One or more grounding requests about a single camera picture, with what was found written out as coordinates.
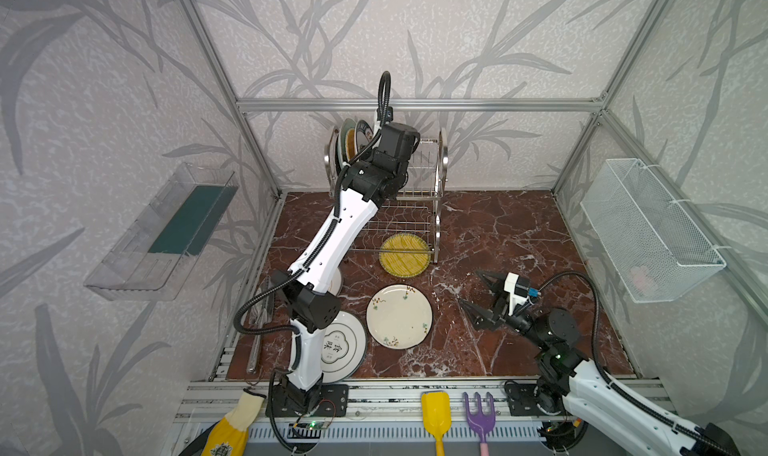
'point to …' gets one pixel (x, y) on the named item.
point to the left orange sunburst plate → (335, 284)
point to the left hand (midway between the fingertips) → (381, 137)
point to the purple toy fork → (480, 421)
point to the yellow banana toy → (228, 436)
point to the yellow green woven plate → (401, 264)
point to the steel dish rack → (409, 221)
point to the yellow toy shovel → (436, 416)
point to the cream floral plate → (399, 316)
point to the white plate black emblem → (343, 348)
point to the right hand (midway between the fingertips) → (470, 277)
